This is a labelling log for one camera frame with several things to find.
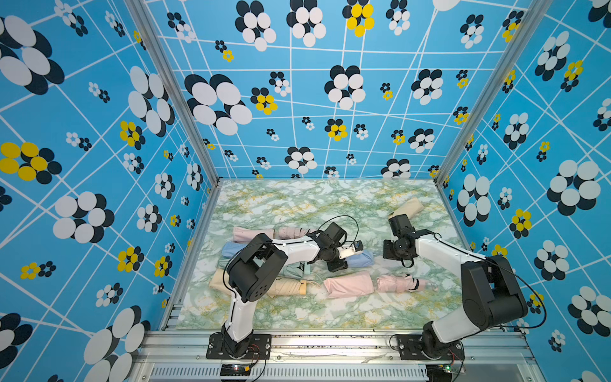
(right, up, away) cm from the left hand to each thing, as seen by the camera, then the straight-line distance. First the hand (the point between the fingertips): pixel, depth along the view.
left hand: (346, 257), depth 93 cm
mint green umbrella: (-20, -4, -7) cm, 21 cm away
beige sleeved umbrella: (+31, +19, +12) cm, 38 cm away
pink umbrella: (+18, -7, -11) cm, 22 cm away
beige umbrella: (-24, -8, -11) cm, 27 cm away
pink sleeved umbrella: (0, -8, -8) cm, 12 cm away
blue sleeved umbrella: (+5, 0, -4) cm, 7 cm away
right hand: (+19, +2, 0) cm, 19 cm away
